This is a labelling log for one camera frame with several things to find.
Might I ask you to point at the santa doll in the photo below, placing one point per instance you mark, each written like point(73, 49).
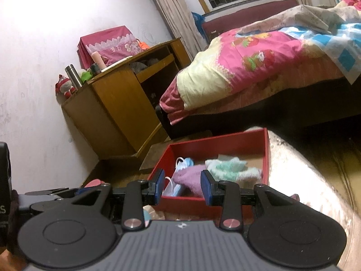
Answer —
point(65, 87)

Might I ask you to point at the patterned table cover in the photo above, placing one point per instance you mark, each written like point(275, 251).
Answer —
point(296, 161)

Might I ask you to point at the blue face mask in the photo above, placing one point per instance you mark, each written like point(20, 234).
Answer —
point(183, 163)

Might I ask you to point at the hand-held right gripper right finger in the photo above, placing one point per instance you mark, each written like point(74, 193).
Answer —
point(206, 187)

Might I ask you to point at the green plush toy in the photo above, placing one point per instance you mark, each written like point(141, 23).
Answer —
point(86, 74)

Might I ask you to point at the orange toy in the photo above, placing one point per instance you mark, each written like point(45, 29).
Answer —
point(143, 45)

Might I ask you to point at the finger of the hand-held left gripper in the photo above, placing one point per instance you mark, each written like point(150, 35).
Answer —
point(42, 200)

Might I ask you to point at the dark cup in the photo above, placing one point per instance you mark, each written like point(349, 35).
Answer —
point(94, 69)

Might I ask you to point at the pink lace-trimmed cover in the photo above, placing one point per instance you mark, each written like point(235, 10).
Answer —
point(112, 42)

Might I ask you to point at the maroon sofa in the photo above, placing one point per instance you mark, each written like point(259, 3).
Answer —
point(248, 17)

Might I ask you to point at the grey cloth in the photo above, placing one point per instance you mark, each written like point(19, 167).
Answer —
point(143, 65)

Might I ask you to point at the dark bed frame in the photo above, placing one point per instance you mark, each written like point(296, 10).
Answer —
point(225, 121)

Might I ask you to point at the wooden desk cabinet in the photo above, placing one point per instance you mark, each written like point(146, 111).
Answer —
point(118, 104)

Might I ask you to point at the blue bag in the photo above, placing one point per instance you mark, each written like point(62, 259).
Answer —
point(198, 22)

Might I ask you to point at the pink bottle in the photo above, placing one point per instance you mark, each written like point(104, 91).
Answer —
point(98, 60)

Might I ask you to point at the pink lidded cup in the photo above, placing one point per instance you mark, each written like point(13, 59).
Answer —
point(93, 183)

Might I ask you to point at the blue checked white blanket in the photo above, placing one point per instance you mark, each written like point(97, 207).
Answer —
point(332, 34)

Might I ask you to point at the red box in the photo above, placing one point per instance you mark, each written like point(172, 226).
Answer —
point(225, 146)

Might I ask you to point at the mauve towel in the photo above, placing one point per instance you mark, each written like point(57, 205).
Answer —
point(189, 179)

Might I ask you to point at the steel thermos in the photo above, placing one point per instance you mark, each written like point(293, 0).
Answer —
point(74, 76)

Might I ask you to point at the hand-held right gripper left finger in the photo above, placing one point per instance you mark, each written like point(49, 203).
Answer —
point(160, 186)

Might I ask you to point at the green white towel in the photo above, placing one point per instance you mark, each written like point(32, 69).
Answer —
point(234, 169)

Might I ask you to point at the bed with colourful quilts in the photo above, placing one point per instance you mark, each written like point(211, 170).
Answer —
point(225, 62)

